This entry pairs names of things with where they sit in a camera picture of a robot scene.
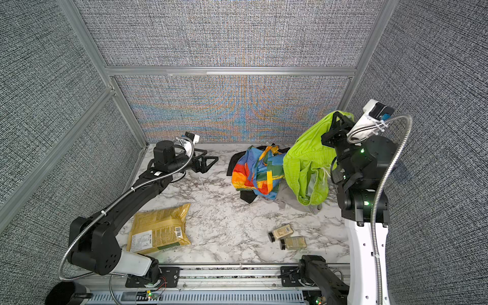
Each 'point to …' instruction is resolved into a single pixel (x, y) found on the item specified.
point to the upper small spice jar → (280, 232)
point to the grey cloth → (288, 197)
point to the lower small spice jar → (295, 243)
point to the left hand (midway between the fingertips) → (209, 153)
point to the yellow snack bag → (159, 229)
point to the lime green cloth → (307, 162)
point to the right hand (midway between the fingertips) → (334, 111)
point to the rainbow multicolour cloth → (261, 171)
